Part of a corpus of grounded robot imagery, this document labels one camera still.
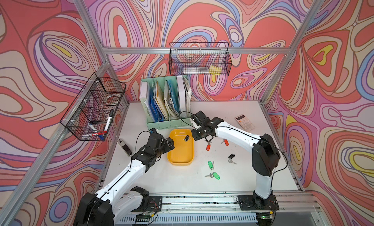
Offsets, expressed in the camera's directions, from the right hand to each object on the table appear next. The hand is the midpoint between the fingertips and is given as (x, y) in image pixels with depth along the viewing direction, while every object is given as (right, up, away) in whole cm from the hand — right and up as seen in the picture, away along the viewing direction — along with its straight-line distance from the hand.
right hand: (196, 138), depth 89 cm
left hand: (-16, -2, -5) cm, 17 cm away
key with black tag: (-6, -1, +10) cm, 11 cm away
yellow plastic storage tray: (-8, -10, +2) cm, 14 cm away
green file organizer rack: (-19, +23, +3) cm, 30 cm away
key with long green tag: (+9, -16, -2) cm, 18 cm away
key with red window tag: (+8, -6, +7) cm, 13 cm away
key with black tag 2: (+21, -13, 0) cm, 25 cm away
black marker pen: (-43, +12, -20) cm, 49 cm away
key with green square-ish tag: (+10, -20, -6) cm, 23 cm away
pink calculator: (+37, +9, +16) cm, 41 cm away
